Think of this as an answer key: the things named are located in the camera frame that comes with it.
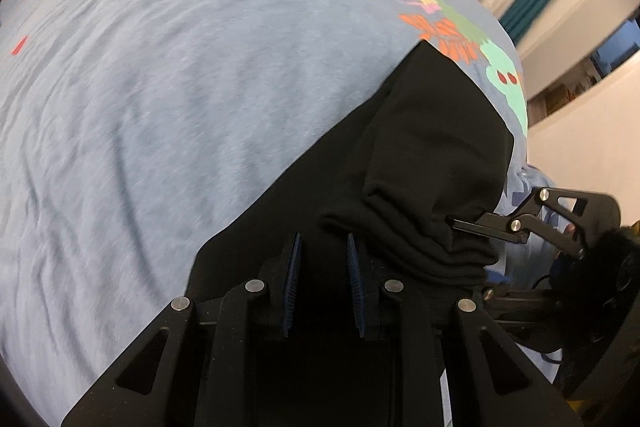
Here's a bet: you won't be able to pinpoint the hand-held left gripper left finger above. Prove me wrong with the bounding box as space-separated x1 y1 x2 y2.
62 232 304 427

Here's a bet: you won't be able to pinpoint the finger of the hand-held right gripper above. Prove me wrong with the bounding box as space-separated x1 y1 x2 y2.
480 286 566 350
446 188 588 260

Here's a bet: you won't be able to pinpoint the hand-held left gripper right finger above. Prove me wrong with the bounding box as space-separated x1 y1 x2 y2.
346 232 583 427

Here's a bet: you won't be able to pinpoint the black pants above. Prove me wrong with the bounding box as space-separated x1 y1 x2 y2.
184 41 516 338

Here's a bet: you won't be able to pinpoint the yellow cloth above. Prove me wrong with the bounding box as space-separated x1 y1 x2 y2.
562 394 601 427

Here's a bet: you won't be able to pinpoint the blue printed blanket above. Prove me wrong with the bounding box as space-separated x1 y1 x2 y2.
0 0 561 427

